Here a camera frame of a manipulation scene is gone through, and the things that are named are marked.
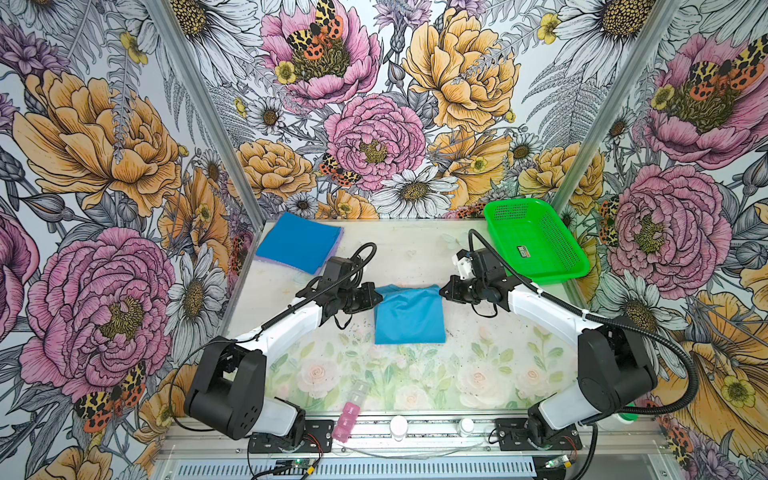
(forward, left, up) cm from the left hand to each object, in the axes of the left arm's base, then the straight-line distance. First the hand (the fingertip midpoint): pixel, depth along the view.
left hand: (380, 305), depth 86 cm
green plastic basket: (+35, -59, -12) cm, 70 cm away
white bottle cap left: (-29, -4, -4) cm, 30 cm away
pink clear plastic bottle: (-27, +8, -10) cm, 30 cm away
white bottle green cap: (-29, -55, -3) cm, 62 cm away
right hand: (+2, -18, 0) cm, 18 cm away
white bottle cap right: (-29, -20, -5) cm, 36 cm away
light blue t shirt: (-1, -8, -4) cm, 9 cm away
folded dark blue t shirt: (+32, +31, -8) cm, 45 cm away
